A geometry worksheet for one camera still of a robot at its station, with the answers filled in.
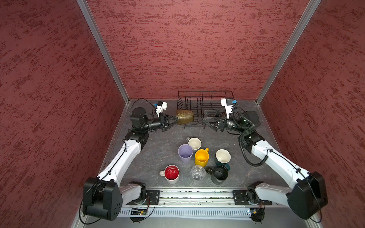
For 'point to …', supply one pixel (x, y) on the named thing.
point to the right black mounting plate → (240, 198)
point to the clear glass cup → (198, 173)
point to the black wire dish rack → (191, 104)
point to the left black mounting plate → (152, 197)
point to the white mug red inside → (171, 173)
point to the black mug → (219, 174)
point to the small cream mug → (195, 142)
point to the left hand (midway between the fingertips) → (180, 123)
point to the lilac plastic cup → (185, 152)
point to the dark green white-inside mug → (223, 156)
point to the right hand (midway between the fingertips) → (202, 118)
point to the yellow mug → (201, 157)
